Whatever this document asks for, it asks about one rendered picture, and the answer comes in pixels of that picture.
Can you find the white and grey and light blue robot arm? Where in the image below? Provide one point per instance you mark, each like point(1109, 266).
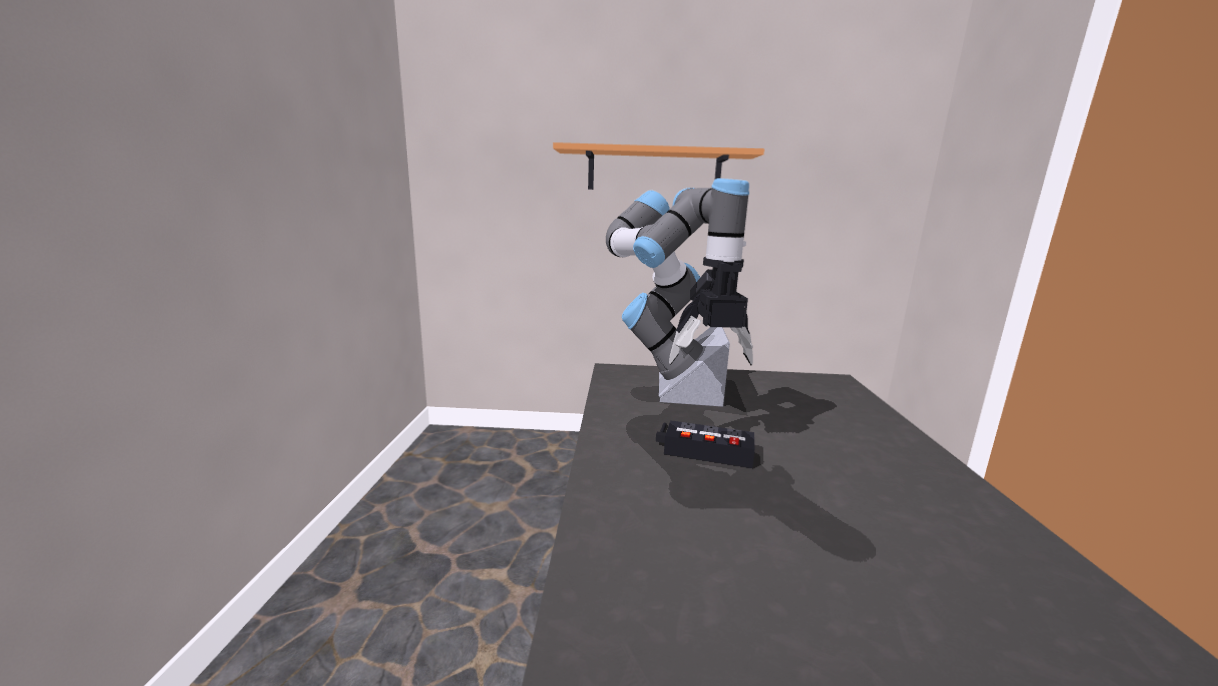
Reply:
point(652, 231)

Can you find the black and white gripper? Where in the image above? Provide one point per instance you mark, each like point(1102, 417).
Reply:
point(724, 309)

